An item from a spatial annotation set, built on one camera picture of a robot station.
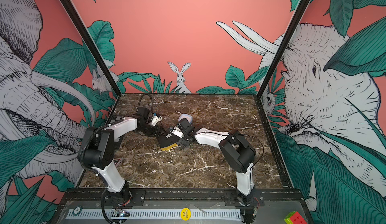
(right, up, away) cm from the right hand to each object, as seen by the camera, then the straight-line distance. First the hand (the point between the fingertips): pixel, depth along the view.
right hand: (182, 131), depth 94 cm
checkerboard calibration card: (-47, +8, +7) cm, 48 cm away
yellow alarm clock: (-9, -5, -3) cm, 11 cm away
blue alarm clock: (+3, +9, +11) cm, 14 cm away
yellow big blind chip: (+4, -35, -24) cm, 43 cm away
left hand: (-11, 0, -1) cm, 11 cm away
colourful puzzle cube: (+53, -34, -28) cm, 69 cm away
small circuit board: (-27, -36, -23) cm, 51 cm away
